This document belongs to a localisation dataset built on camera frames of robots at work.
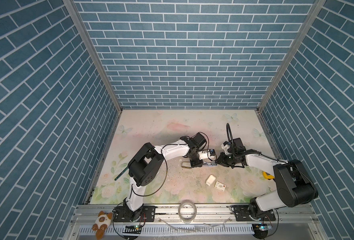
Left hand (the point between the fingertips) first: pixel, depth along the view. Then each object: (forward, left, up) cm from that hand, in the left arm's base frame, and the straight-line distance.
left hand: (200, 163), depth 89 cm
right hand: (+2, -9, 0) cm, 10 cm away
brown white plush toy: (-28, +49, 0) cm, 56 cm away
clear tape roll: (-29, +8, -2) cm, 30 cm away
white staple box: (-13, -10, -1) cm, 17 cm away
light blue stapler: (0, -6, -2) cm, 6 cm away
